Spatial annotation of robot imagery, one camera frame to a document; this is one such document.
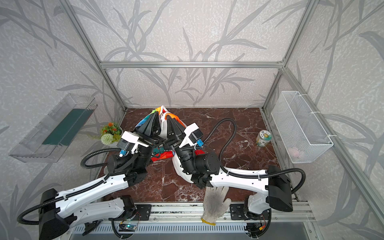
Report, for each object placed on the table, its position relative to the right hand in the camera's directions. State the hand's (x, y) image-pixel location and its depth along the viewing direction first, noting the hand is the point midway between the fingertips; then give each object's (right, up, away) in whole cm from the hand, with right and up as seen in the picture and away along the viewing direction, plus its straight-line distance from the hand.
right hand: (173, 110), depth 48 cm
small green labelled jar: (+48, -15, +45) cm, 68 cm away
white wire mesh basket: (+51, -10, +13) cm, 53 cm away
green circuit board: (-27, -55, +22) cm, 65 cm away
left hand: (-5, 0, -3) cm, 6 cm away
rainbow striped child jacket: (-10, -18, +19) cm, 28 cm away
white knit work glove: (+16, -47, +27) cm, 56 cm away
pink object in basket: (+55, -19, +24) cm, 62 cm away
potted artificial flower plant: (-44, -12, +39) cm, 60 cm away
